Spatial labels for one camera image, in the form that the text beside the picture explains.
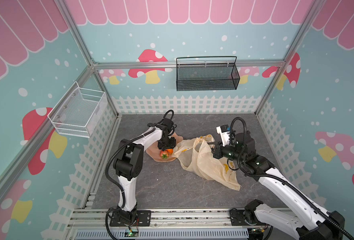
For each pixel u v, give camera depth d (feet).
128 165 1.72
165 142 2.73
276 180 1.55
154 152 3.09
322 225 1.26
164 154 3.01
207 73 3.07
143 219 2.45
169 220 2.48
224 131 2.08
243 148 1.73
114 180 1.77
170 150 3.00
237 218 2.40
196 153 2.36
